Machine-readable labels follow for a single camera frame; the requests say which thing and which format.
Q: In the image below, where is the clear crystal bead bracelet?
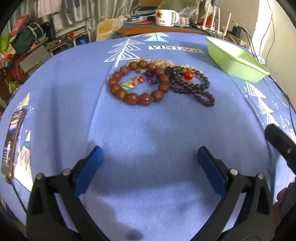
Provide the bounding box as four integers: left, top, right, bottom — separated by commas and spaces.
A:
126, 58, 176, 70

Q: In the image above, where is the clear plastic bag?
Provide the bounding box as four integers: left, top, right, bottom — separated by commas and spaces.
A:
180, 7, 204, 24

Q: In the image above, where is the red bead charm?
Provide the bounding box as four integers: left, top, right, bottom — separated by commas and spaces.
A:
180, 67, 195, 81

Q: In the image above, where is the brown wooden bead bracelet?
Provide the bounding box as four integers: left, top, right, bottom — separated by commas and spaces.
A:
108, 61, 171, 107

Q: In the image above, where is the wooden desk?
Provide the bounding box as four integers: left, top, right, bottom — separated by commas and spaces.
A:
117, 23, 208, 36

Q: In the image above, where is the grey flat case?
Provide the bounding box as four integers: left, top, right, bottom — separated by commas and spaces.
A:
20, 45, 51, 76

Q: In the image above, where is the colourful enamel pendant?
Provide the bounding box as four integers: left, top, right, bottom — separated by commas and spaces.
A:
120, 75, 144, 91

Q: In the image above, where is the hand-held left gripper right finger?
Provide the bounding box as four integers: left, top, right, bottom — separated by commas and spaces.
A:
192, 146, 275, 241

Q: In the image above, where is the small purple bead bracelet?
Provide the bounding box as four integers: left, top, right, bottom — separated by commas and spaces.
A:
144, 71, 160, 87

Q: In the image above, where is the white router with antennas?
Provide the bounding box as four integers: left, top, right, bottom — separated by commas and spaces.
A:
203, 3, 232, 39

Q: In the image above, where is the white enamel mug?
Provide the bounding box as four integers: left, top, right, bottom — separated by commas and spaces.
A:
155, 9, 179, 26

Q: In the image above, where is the black cable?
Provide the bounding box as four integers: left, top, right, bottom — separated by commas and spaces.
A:
238, 23, 296, 121

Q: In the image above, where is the dark bead necklace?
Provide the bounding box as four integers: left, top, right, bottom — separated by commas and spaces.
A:
165, 66, 215, 107

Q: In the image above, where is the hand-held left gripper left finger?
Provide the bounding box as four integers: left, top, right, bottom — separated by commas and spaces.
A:
26, 146, 109, 241

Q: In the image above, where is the smartphone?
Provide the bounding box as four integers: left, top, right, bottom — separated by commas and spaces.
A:
1, 108, 27, 180

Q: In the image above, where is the light green plastic bowl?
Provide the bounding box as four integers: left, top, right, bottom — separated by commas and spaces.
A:
205, 36, 270, 83

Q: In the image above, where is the dark green duffel bag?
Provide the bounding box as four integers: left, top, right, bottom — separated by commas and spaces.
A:
11, 23, 45, 55

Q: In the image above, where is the cream cloth bag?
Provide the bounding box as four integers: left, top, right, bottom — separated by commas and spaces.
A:
96, 16, 123, 42

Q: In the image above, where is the blue printed blanket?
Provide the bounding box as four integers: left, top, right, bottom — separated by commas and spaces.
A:
0, 32, 296, 241

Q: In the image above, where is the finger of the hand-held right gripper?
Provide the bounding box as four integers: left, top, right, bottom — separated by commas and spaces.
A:
264, 124, 296, 174

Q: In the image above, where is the person's right hand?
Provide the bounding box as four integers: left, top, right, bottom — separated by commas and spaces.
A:
275, 187, 288, 229

